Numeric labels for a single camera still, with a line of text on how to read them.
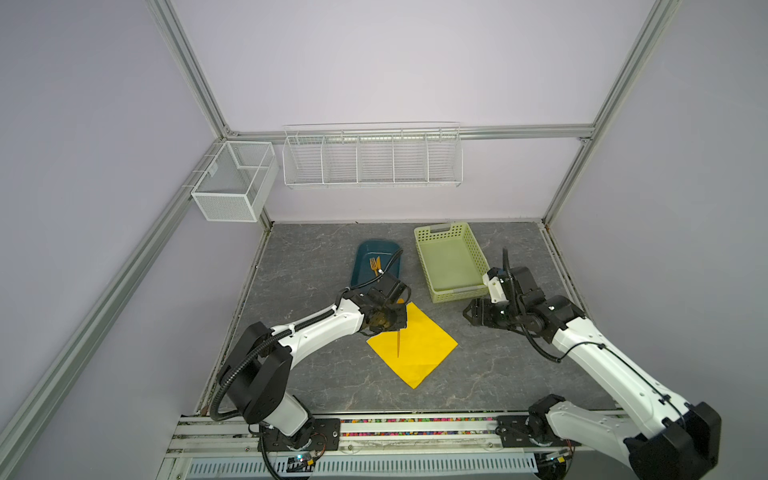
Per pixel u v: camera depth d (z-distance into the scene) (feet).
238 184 3.34
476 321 2.27
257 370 1.41
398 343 2.69
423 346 2.91
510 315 2.10
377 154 3.22
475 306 2.32
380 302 2.15
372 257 3.58
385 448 2.38
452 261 3.57
